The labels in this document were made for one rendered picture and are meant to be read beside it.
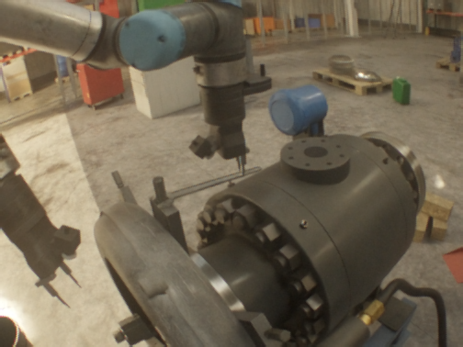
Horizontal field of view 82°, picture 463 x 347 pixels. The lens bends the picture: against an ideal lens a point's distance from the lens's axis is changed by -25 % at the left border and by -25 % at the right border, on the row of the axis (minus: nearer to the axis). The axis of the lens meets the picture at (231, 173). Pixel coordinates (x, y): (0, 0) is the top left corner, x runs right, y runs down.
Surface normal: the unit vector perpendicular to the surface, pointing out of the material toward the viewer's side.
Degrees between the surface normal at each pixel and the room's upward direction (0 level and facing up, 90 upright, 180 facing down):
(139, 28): 91
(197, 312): 35
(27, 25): 118
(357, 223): 46
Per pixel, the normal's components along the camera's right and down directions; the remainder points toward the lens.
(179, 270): 0.12, -0.66
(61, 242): -0.04, 0.38
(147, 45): -0.49, 0.49
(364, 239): 0.44, -0.23
